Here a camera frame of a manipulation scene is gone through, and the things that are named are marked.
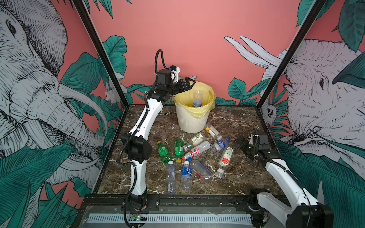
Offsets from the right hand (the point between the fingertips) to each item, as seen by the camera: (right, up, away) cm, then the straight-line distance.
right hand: (237, 142), depth 83 cm
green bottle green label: (-35, -6, +5) cm, 36 cm away
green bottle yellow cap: (-45, -6, +5) cm, 46 cm away
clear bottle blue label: (-23, +26, +11) cm, 36 cm away
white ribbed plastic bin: (-29, +10, +11) cm, 32 cm away
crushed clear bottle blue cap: (-21, -19, +3) cm, 28 cm away
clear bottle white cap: (-40, -21, 0) cm, 45 cm away
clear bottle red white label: (-7, -12, 0) cm, 14 cm away
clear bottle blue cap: (-8, -3, +9) cm, 13 cm away
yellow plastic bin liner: (-32, +28, +21) cm, 47 cm away
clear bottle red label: (-24, -6, +6) cm, 25 cm away
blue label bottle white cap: (-30, -17, -4) cm, 35 cm away
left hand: (-28, +36, -7) cm, 46 cm away
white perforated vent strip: (-35, -36, -13) cm, 52 cm away
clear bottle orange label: (-10, +4, +17) cm, 20 cm away
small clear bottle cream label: (-23, +1, +10) cm, 25 cm away
